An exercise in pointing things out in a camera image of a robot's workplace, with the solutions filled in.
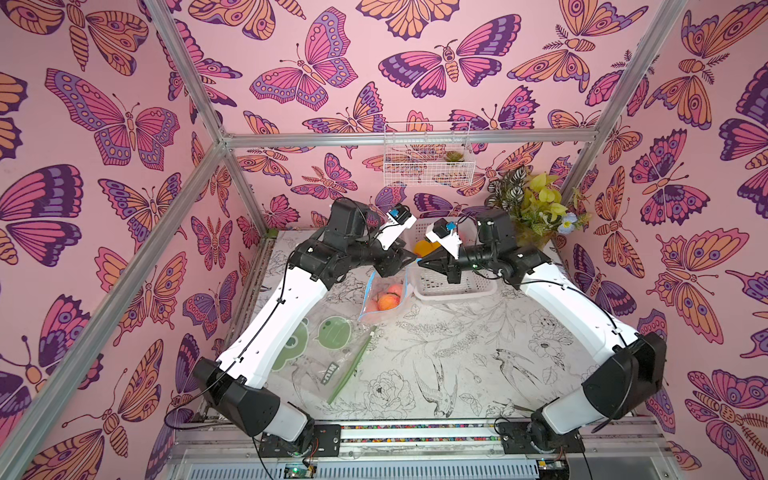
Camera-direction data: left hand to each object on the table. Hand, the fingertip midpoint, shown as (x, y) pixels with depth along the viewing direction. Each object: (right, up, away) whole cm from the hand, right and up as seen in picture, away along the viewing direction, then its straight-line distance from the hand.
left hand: (411, 248), depth 69 cm
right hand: (+3, -2, +4) cm, 6 cm away
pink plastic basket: (+11, -12, +34) cm, 38 cm away
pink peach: (-4, -11, +16) cm, 20 cm away
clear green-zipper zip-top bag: (-26, -31, +20) cm, 44 cm away
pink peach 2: (-11, -16, +19) cm, 27 cm away
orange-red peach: (-6, -15, +15) cm, 22 cm away
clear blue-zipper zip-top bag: (-10, -12, +36) cm, 39 cm away
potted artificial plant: (+41, +13, +26) cm, 51 cm away
